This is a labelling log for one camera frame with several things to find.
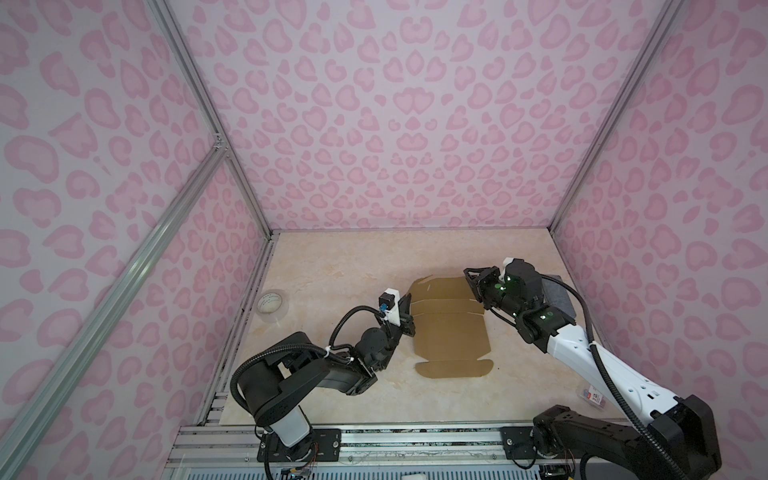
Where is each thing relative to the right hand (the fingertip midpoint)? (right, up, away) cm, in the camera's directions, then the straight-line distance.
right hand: (463, 269), depth 77 cm
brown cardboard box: (-1, -19, +14) cm, 23 cm away
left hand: (-13, -6, +2) cm, 14 cm away
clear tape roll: (-58, -13, +21) cm, 63 cm away
